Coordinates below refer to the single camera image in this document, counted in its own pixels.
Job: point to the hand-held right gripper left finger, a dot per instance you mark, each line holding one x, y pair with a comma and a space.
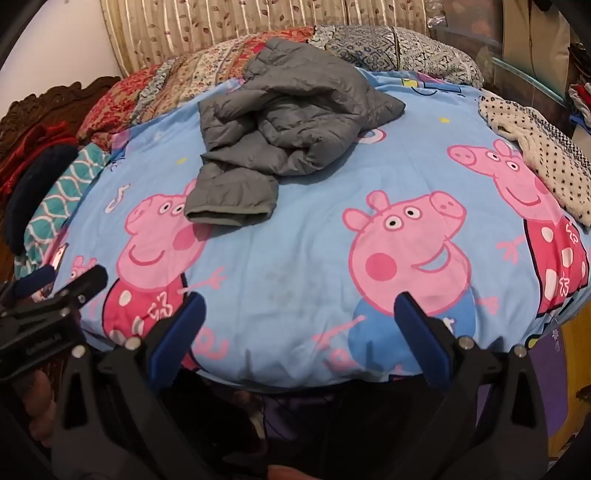
184, 332

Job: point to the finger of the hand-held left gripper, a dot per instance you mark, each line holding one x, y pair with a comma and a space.
85, 282
34, 279

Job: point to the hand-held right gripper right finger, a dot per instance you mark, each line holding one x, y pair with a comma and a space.
420, 341

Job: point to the grey puffer jacket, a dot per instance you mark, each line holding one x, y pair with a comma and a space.
286, 115

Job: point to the pile of clothes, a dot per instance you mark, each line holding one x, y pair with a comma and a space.
581, 97

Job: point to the person's left hand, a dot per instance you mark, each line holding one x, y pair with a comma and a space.
39, 406

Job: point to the teal wave patterned pillow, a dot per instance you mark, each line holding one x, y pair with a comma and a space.
55, 203

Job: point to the dark navy cloth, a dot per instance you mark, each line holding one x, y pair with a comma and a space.
32, 194

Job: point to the purple printed mat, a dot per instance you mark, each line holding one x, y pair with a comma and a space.
549, 369

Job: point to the blue cartoon pig bedsheet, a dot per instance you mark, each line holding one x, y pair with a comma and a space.
300, 258

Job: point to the red cloth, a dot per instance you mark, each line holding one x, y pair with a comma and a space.
37, 138

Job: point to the carved wooden headboard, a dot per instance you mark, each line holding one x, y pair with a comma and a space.
55, 101

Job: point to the red floral patchwork quilt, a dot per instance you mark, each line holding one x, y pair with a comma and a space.
138, 97

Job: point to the white black dotted cloth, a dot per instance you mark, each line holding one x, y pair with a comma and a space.
549, 147

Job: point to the beige leaf print curtain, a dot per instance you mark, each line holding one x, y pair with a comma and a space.
207, 23

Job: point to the grey patterned pillow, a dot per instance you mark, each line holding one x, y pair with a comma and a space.
415, 50

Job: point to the beige fabric bag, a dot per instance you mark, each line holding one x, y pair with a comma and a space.
531, 32

